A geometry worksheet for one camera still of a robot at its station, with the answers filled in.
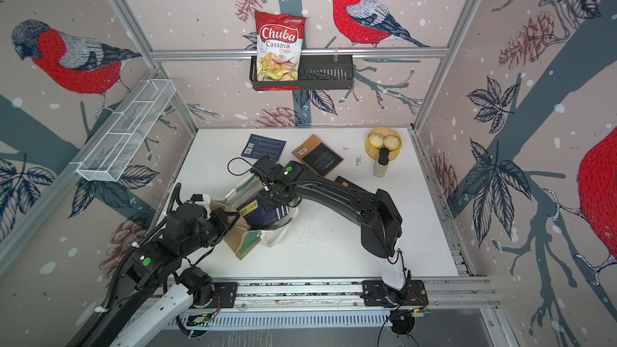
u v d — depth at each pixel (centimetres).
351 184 75
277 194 67
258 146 114
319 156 107
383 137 112
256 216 85
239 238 69
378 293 73
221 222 61
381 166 98
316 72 107
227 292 73
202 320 70
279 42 83
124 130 77
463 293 76
